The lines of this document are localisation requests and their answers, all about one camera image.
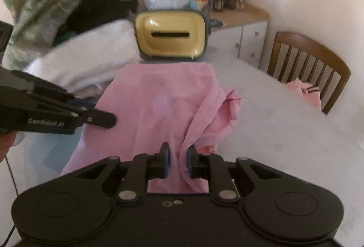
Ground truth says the plain pink t-shirt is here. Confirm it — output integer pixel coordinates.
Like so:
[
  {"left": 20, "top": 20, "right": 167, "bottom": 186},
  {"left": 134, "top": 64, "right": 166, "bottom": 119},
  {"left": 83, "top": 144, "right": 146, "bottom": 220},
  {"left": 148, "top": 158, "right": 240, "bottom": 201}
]
[{"left": 62, "top": 62, "right": 242, "bottom": 193}]

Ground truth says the person's left hand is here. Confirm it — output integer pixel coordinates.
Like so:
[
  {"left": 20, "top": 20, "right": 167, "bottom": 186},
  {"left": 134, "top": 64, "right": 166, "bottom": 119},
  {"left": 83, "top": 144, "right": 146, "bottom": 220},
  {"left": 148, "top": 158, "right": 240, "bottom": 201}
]
[{"left": 0, "top": 132, "right": 17, "bottom": 162}]

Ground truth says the white folded cloth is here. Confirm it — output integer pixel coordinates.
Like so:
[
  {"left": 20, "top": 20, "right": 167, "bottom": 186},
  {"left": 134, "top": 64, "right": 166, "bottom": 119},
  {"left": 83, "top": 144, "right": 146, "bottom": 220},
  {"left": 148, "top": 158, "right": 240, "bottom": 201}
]
[{"left": 25, "top": 20, "right": 142, "bottom": 98}]

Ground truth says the black garment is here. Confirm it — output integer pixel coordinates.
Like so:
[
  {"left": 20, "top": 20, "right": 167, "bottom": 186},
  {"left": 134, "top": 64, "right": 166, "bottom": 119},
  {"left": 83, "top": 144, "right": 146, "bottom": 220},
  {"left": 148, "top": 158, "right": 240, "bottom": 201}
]
[{"left": 63, "top": 0, "right": 139, "bottom": 34}]

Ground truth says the pink garment on chair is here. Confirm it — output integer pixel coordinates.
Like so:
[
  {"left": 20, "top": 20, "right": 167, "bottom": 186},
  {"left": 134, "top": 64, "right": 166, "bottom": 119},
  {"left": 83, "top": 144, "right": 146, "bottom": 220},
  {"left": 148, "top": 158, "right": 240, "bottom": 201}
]
[{"left": 285, "top": 78, "right": 321, "bottom": 110}]

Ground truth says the wooden top white sideboard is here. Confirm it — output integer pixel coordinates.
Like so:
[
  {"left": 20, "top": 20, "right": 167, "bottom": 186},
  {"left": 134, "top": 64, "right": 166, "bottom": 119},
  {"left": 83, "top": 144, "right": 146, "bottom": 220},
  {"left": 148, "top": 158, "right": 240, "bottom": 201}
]
[{"left": 208, "top": 3, "right": 269, "bottom": 68}]

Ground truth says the wooden slat-back chair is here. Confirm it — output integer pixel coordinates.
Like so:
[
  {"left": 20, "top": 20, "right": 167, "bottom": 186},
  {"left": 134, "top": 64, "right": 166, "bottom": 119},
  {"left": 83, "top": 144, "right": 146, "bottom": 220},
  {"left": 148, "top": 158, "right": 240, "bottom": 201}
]
[{"left": 267, "top": 31, "right": 351, "bottom": 115}]

